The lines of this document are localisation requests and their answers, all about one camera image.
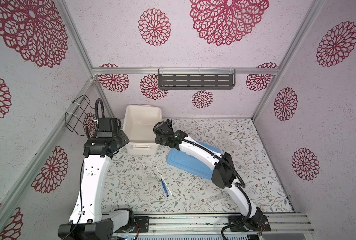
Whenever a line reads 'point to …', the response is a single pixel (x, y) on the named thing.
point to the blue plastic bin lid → (179, 160)
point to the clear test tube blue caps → (218, 196)
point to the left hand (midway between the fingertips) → (121, 142)
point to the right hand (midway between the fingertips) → (157, 135)
